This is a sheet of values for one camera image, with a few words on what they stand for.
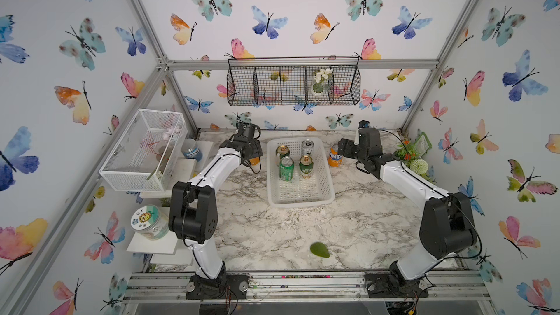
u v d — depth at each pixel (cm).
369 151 68
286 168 93
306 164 93
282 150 98
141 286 76
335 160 100
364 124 79
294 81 98
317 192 96
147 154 75
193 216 48
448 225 45
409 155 89
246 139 72
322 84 90
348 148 81
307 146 96
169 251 67
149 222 64
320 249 81
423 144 108
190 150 84
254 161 101
